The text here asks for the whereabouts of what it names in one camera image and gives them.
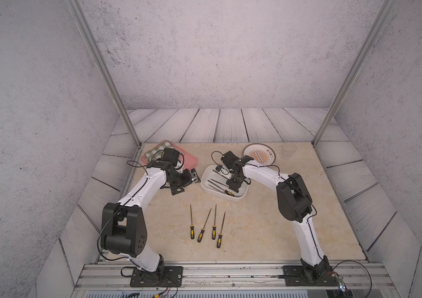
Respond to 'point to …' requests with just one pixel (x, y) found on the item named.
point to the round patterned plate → (261, 153)
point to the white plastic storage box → (208, 173)
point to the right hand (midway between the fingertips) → (236, 181)
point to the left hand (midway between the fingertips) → (196, 183)
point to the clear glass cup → (288, 149)
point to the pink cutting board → (189, 159)
